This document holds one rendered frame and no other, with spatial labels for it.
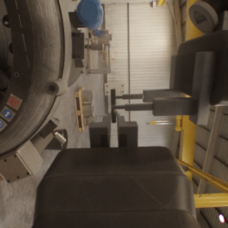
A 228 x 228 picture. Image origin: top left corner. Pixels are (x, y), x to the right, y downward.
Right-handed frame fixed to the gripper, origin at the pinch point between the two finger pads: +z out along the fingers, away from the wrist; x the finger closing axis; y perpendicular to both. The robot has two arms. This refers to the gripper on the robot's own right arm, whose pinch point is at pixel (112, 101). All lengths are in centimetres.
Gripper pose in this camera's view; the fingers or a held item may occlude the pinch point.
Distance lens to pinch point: 13.4
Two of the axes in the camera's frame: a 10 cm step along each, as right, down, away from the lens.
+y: -0.3, -9.5, -3.0
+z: -10.0, 0.3, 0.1
